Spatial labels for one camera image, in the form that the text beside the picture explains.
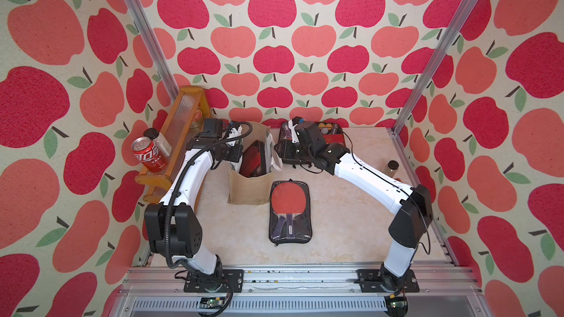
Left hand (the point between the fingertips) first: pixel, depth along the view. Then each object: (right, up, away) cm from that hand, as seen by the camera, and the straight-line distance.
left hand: (242, 154), depth 85 cm
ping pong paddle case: (+43, +11, +30) cm, 53 cm away
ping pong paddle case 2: (+19, -25, +1) cm, 31 cm away
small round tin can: (-24, +16, +16) cm, 34 cm away
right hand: (+15, +2, -6) cm, 16 cm away
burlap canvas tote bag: (+6, -14, -4) cm, 15 cm away
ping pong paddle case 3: (+3, -3, +10) cm, 11 cm away
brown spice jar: (+64, -6, +9) cm, 65 cm away
